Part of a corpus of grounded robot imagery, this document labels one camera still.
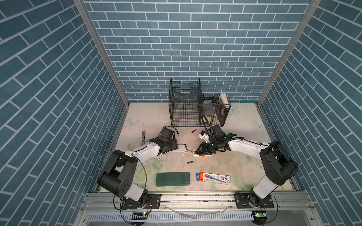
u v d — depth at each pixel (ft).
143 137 3.23
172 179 2.65
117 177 1.42
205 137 2.76
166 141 2.36
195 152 2.78
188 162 2.85
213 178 2.64
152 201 2.43
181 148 3.05
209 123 3.53
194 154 2.88
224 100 3.14
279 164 1.52
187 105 4.05
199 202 2.47
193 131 3.36
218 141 2.31
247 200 2.40
